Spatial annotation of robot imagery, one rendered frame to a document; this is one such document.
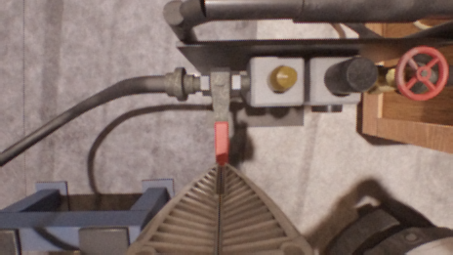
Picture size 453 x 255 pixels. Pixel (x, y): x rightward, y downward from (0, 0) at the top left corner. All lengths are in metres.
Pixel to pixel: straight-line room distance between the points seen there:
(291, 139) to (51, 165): 1.07
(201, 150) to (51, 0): 0.89
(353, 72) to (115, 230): 0.69
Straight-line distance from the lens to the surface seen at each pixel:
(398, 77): 0.32
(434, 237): 0.96
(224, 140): 0.24
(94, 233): 0.72
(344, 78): 0.27
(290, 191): 0.88
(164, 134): 0.78
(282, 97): 0.28
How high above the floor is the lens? 0.72
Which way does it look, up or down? 85 degrees down
